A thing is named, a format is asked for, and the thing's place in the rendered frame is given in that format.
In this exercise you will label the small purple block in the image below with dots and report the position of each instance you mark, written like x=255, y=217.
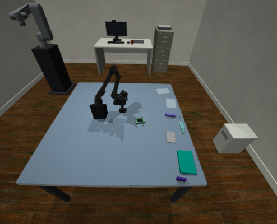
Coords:
x=181, y=179

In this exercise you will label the teal flat rectangular mat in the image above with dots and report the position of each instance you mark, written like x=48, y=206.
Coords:
x=186, y=162

